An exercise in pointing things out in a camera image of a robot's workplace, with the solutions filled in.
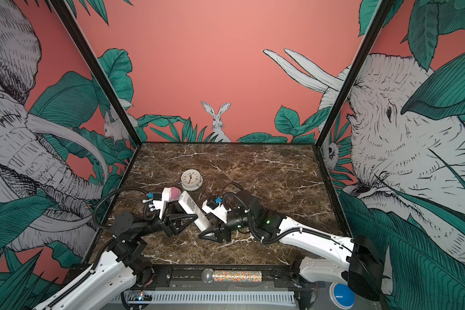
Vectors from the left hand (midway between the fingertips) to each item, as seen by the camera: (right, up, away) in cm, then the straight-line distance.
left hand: (195, 213), depth 58 cm
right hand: (+1, -7, +3) cm, 8 cm away
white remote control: (-1, +2, -1) cm, 2 cm away
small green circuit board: (-23, -34, +12) cm, 43 cm away
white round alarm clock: (-11, +6, +40) cm, 42 cm away
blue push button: (+51, -33, +11) cm, 62 cm away
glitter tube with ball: (+3, -27, +13) cm, 30 cm away
